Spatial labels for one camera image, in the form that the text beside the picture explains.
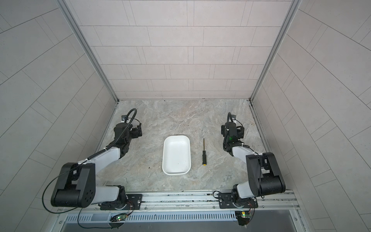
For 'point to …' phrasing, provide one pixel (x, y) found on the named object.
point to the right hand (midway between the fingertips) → (232, 124)
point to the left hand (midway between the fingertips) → (135, 124)
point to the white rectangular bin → (176, 155)
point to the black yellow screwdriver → (204, 157)
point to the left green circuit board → (119, 217)
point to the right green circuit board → (243, 216)
